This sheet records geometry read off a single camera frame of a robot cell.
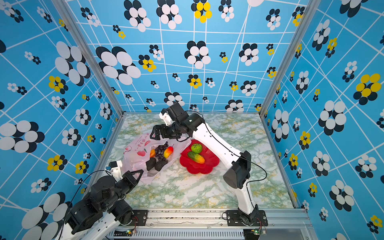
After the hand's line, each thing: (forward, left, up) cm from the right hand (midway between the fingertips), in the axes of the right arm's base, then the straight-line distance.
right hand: (159, 136), depth 73 cm
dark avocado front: (-5, +4, -21) cm, 22 cm away
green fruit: (+6, -18, -21) cm, 29 cm away
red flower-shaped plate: (+1, -18, -23) cm, 30 cm away
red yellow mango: (+5, 0, -23) cm, 24 cm away
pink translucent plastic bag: (-4, +15, -12) cm, 20 cm away
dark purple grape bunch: (+4, +5, -21) cm, 22 cm away
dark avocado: (-4, +9, -22) cm, 24 cm away
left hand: (-15, +5, -6) cm, 17 cm away
